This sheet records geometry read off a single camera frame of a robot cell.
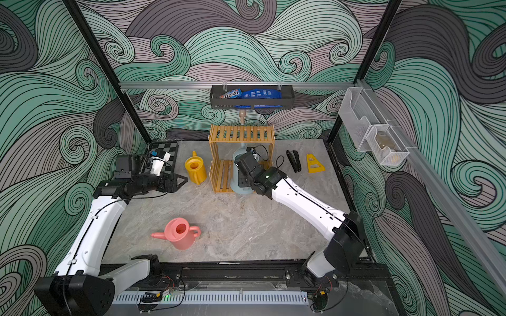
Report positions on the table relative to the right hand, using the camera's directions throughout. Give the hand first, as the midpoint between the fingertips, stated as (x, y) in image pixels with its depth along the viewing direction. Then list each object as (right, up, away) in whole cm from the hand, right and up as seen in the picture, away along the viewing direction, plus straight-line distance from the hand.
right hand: (248, 174), depth 79 cm
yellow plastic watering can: (-26, +1, +16) cm, 30 cm away
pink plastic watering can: (-27, -22, -5) cm, 35 cm away
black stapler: (+26, +6, +31) cm, 41 cm away
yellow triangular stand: (+37, +2, +28) cm, 46 cm away
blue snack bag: (+6, +37, +12) cm, 40 cm away
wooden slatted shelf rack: (-15, -1, +25) cm, 29 cm away
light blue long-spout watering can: (-6, -4, +10) cm, 13 cm away
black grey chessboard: (-46, +12, +35) cm, 59 cm away
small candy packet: (-6, +37, +13) cm, 40 cm away
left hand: (-27, 0, -4) cm, 28 cm away
